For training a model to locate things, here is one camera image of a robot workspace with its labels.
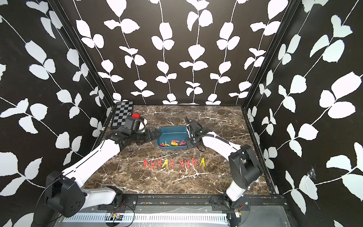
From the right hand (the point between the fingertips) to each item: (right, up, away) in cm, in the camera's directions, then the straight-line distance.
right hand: (189, 140), depth 90 cm
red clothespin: (-28, -13, -2) cm, 31 cm away
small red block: (-44, +17, +24) cm, 53 cm away
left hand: (-19, +5, -9) cm, 22 cm away
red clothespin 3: (-19, -13, -2) cm, 23 cm away
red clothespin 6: (-1, -14, -2) cm, 14 cm away
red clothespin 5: (-4, -14, -2) cm, 15 cm away
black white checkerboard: (-55, +22, +24) cm, 64 cm away
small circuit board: (-37, -36, -20) cm, 55 cm away
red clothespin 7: (+3, -13, -2) cm, 14 cm away
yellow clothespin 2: (+9, -13, -2) cm, 15 cm away
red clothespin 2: (-23, -14, -4) cm, 27 cm away
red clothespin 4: (-11, -14, -2) cm, 17 cm away
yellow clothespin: (-15, -14, -2) cm, 20 cm away
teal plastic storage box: (-12, 0, +11) cm, 16 cm away
